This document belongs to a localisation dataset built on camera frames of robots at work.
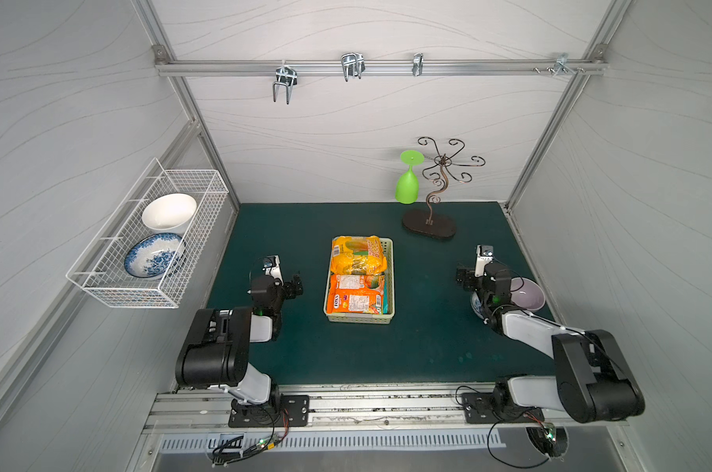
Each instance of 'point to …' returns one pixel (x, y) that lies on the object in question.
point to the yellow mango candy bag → (357, 255)
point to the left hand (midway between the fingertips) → (284, 272)
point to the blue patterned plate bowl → (155, 256)
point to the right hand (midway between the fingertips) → (479, 262)
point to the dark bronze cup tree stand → (427, 223)
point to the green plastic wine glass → (407, 183)
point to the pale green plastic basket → (387, 250)
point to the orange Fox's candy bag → (356, 294)
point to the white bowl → (169, 211)
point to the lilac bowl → (527, 293)
